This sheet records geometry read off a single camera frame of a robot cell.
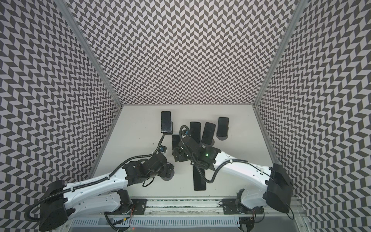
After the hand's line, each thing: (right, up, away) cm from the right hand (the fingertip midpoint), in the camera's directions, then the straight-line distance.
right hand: (180, 155), depth 75 cm
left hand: (-8, -7, +4) cm, 11 cm away
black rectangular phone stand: (-9, +10, +20) cm, 24 cm away
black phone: (-12, +17, +21) cm, 30 cm away
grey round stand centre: (+20, +3, +18) cm, 27 cm away
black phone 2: (+17, +11, +14) cm, 24 cm away
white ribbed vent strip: (-10, -31, -6) cm, 33 cm away
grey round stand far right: (+27, +5, +26) cm, 38 cm away
